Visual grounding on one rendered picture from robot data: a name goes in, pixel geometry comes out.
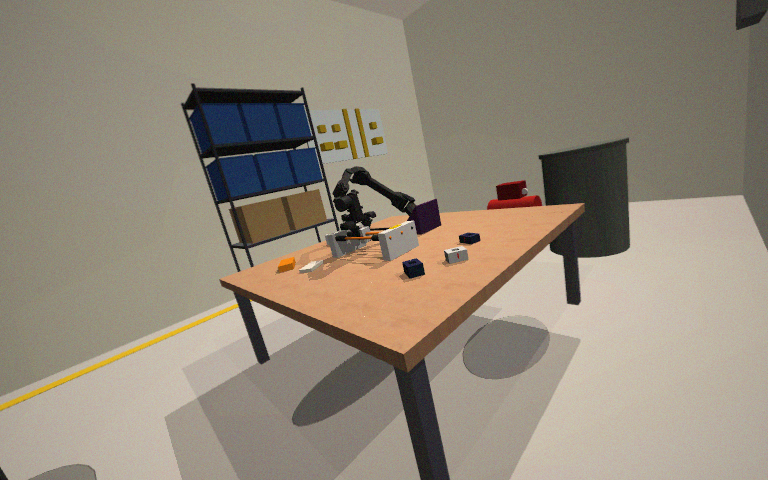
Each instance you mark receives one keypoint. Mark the orange rectangular block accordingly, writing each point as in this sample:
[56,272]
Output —
[286,264]

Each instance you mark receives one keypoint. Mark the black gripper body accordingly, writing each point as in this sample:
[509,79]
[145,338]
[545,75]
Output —
[356,216]

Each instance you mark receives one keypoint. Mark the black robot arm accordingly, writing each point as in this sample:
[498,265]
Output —
[362,177]

